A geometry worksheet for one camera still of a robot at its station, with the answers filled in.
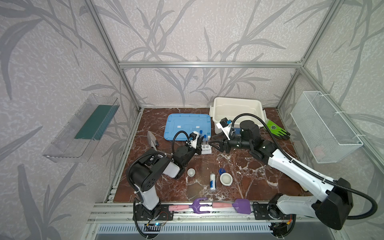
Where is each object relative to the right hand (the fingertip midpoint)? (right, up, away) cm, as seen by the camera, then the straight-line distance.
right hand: (212, 135), depth 71 cm
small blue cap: (+7, -22, +16) cm, 29 cm away
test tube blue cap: (-3, -5, +16) cm, 18 cm away
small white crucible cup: (-11, -23, +14) cm, 29 cm away
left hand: (-4, 0, +16) cm, 16 cm away
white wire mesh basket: (+50, 0, -7) cm, 50 cm away
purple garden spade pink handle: (+16, -36, +5) cm, 40 cm away
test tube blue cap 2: (-6, -1, +13) cm, 14 cm away
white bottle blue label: (+1, -27, +10) cm, 29 cm away
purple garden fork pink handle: (-8, -36, +4) cm, 37 cm away
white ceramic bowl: (+9, -26, +13) cm, 30 cm away
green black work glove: (+49, 0, +34) cm, 59 cm away
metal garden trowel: (-38, -7, +29) cm, 48 cm away
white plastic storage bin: (+15, +16, +34) cm, 41 cm away
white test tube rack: (-2, -12, +23) cm, 26 cm away
